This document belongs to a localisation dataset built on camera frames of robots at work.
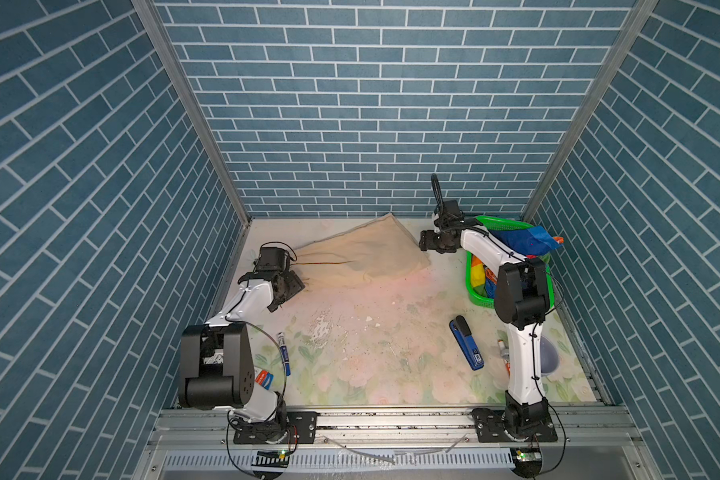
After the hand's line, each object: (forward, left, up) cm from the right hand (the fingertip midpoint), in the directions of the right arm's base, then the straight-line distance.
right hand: (426, 241), depth 104 cm
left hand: (-22, +42, 0) cm, 48 cm away
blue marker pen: (-40, +42, -7) cm, 58 cm away
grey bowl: (-37, -33, -4) cm, 50 cm away
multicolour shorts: (-8, -30, +11) cm, 33 cm away
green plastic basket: (+11, -26, 0) cm, 28 cm away
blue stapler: (-31, -10, -5) cm, 33 cm away
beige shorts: (-3, +26, -8) cm, 28 cm away
